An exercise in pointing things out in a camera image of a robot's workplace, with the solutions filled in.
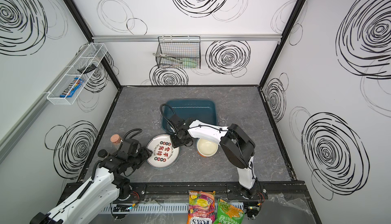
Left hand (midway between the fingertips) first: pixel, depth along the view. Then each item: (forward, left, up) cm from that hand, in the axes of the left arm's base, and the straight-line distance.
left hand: (152, 154), depth 84 cm
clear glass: (+24, -41, -2) cm, 48 cm away
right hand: (+4, -11, +2) cm, 12 cm away
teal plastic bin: (+33, -27, -4) cm, 44 cm away
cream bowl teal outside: (+3, -30, +3) cm, 30 cm away
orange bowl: (-1, -27, +5) cm, 27 cm away
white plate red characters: (0, -7, 0) cm, 7 cm away
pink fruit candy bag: (-23, -28, +1) cm, 36 cm away
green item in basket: (+43, -20, +30) cm, 56 cm away
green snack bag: (-25, -39, +2) cm, 47 cm away
